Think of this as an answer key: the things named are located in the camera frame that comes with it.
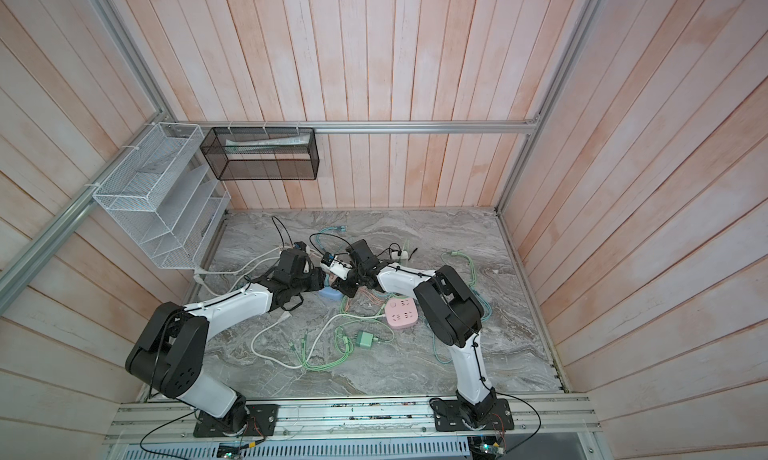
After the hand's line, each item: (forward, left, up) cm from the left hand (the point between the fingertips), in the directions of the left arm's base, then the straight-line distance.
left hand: (319, 281), depth 93 cm
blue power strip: (-3, -3, -3) cm, 5 cm away
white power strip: (+7, -27, +4) cm, 28 cm away
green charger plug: (-17, -14, -4) cm, 23 cm away
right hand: (+2, -5, -2) cm, 5 cm away
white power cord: (-10, +13, -5) cm, 18 cm away
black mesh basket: (+41, +23, +19) cm, 50 cm away
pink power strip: (-9, -26, -3) cm, 28 cm away
